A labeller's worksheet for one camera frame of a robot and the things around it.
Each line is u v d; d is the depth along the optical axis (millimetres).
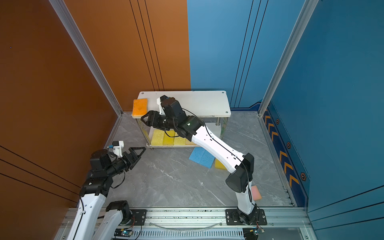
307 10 709
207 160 920
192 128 504
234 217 726
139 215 744
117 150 679
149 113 597
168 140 942
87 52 851
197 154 940
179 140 940
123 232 706
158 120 598
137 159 641
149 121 587
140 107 725
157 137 963
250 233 700
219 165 894
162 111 575
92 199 484
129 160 633
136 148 682
